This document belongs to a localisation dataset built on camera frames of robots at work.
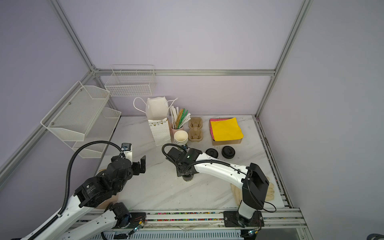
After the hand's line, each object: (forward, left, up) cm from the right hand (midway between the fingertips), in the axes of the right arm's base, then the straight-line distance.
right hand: (183, 170), depth 78 cm
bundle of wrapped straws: (+36, +5, +4) cm, 36 cm away
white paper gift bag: (+43, +22, +6) cm, 48 cm away
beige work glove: (-9, -30, -13) cm, 34 cm away
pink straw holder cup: (+29, +10, -2) cm, 31 cm away
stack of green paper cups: (+24, +4, -2) cm, 24 cm away
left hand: (+1, +22, +12) cm, 26 cm away
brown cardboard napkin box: (+27, -24, -12) cm, 38 cm away
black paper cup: (0, -2, -9) cm, 10 cm away
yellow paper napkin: (+36, -28, -9) cm, 47 cm away
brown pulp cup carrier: (+32, -6, -8) cm, 34 cm away
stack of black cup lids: (+18, -27, -10) cm, 34 cm away
